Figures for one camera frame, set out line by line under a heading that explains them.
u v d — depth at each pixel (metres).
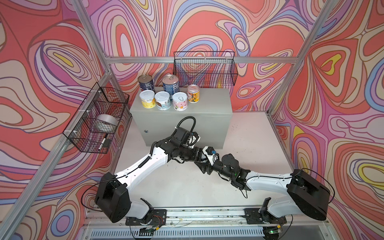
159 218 0.72
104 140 0.73
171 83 0.72
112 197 0.40
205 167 0.69
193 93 0.73
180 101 0.70
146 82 0.73
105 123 0.72
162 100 0.72
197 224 0.72
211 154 0.67
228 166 0.62
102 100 0.90
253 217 0.73
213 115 0.75
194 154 0.67
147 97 0.73
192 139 0.65
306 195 0.43
